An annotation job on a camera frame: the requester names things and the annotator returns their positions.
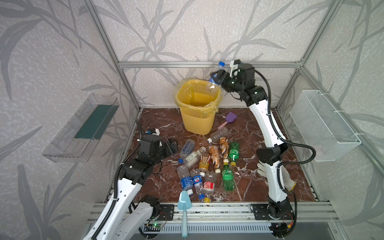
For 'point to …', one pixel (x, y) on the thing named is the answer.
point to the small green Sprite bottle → (234, 152)
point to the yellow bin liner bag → (198, 94)
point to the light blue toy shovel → (184, 204)
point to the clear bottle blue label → (186, 180)
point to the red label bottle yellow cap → (208, 185)
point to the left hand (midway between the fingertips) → (174, 140)
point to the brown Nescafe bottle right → (224, 146)
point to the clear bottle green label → (193, 157)
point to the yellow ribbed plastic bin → (197, 121)
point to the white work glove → (287, 182)
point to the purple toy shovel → (229, 118)
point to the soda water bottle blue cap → (188, 147)
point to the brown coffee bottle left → (214, 153)
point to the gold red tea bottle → (204, 164)
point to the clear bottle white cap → (216, 136)
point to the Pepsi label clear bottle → (197, 179)
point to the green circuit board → (154, 227)
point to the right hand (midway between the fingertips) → (215, 70)
